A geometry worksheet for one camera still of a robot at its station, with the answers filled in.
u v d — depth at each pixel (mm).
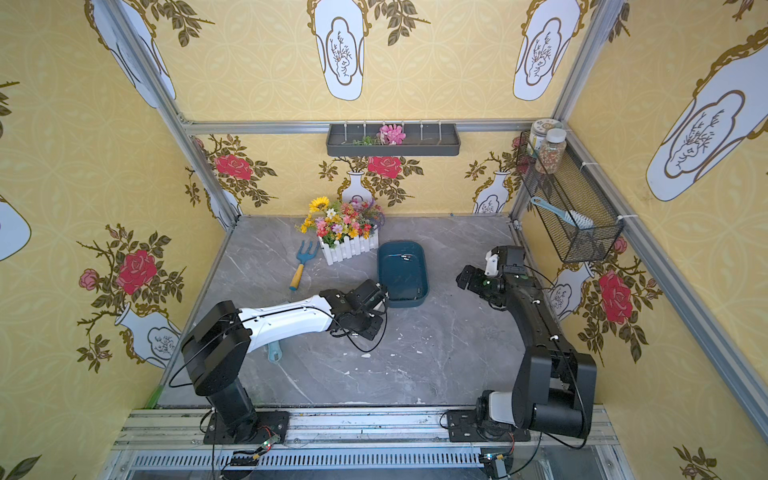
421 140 923
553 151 798
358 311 675
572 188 859
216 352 455
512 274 637
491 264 799
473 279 781
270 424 732
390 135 880
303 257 1104
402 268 1037
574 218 679
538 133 853
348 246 1039
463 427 730
